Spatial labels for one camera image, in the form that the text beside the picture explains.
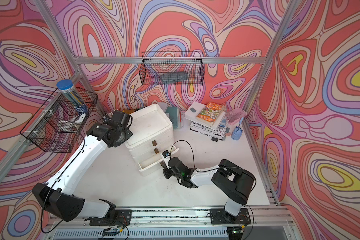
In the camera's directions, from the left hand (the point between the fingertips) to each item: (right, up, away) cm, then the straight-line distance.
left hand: (129, 135), depth 78 cm
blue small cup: (+65, +1, +20) cm, 68 cm away
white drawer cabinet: (+12, -4, 0) cm, 13 cm away
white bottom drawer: (+12, -17, +7) cm, 22 cm away
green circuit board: (-7, -47, -6) cm, 48 cm away
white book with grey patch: (+38, +17, +32) cm, 52 cm away
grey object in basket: (+18, +38, +23) cm, 48 cm away
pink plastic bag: (+71, +14, +41) cm, 83 cm away
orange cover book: (+48, +14, +25) cm, 56 cm away
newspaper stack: (+54, 0, +24) cm, 59 cm away
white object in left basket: (-25, +5, -7) cm, 27 cm away
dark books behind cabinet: (+22, +13, +37) cm, 45 cm away
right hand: (+17, -20, +9) cm, 28 cm away
